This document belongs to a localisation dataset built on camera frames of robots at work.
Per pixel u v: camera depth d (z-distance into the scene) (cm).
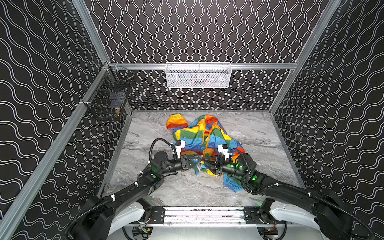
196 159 70
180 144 70
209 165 66
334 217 41
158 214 73
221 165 63
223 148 72
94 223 41
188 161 68
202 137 100
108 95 95
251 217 73
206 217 75
